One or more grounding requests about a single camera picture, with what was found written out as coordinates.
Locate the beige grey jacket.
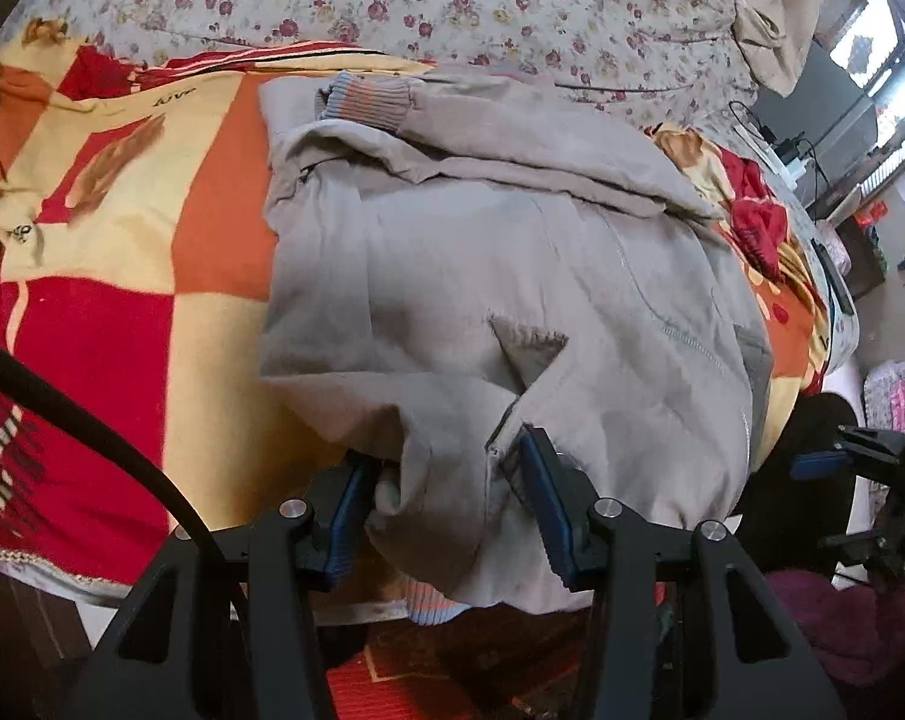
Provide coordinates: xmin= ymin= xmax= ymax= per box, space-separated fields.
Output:
xmin=258 ymin=73 xmax=772 ymax=614

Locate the purple red floor rug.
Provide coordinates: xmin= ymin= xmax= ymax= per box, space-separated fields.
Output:
xmin=768 ymin=571 xmax=905 ymax=688

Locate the white power strip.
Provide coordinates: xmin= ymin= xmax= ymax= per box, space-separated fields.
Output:
xmin=772 ymin=135 xmax=813 ymax=188

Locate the window with grille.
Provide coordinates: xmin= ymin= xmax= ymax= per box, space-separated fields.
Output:
xmin=829 ymin=0 xmax=905 ymax=197

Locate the red orange yellow blanket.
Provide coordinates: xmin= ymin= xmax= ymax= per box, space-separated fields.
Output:
xmin=0 ymin=20 xmax=831 ymax=605

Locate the floral white bed quilt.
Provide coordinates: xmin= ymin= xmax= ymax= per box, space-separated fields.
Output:
xmin=0 ymin=0 xmax=862 ymax=369

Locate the black cable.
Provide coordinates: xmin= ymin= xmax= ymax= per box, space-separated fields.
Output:
xmin=0 ymin=330 xmax=252 ymax=616

